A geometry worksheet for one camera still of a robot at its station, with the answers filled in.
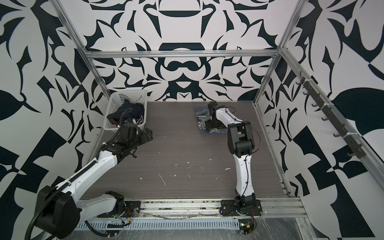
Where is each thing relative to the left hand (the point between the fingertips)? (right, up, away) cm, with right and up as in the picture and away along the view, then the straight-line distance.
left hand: (145, 131), depth 83 cm
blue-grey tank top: (+34, +10, +25) cm, 43 cm away
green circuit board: (+51, -43, -13) cm, 68 cm away
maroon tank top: (-25, +5, +13) cm, 29 cm away
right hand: (+43, +2, +20) cm, 47 cm away
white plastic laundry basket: (-31, +21, +30) cm, 49 cm away
